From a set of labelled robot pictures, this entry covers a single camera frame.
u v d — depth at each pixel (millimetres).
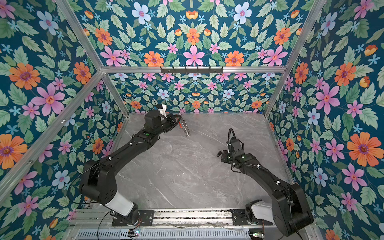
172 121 733
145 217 736
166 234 766
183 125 841
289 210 391
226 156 769
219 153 980
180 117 821
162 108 765
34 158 549
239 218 731
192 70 912
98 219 750
